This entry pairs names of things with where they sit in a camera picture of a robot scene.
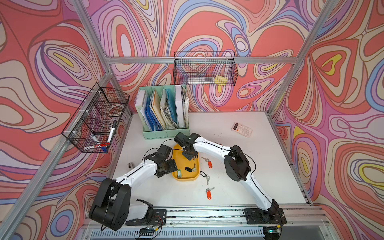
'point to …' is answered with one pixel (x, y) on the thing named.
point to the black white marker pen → (112, 132)
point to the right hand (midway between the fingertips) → (193, 155)
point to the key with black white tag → (203, 174)
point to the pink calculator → (242, 129)
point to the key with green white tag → (179, 173)
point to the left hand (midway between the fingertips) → (172, 169)
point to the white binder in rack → (179, 106)
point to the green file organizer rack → (163, 110)
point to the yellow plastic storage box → (182, 162)
